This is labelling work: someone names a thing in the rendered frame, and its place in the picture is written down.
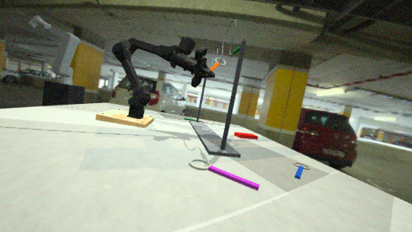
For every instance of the magenta handle with white loop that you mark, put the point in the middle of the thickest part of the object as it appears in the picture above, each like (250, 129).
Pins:
(222, 173)

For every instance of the red flat block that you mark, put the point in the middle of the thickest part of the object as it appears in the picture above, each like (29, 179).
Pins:
(246, 136)

